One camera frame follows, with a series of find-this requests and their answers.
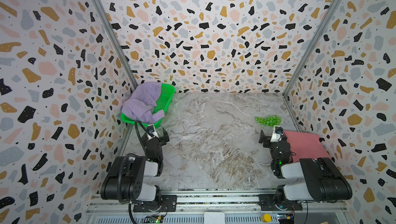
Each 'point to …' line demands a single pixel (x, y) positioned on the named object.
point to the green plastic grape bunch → (271, 121)
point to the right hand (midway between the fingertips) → (270, 128)
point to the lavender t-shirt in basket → (140, 105)
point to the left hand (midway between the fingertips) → (154, 128)
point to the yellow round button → (266, 218)
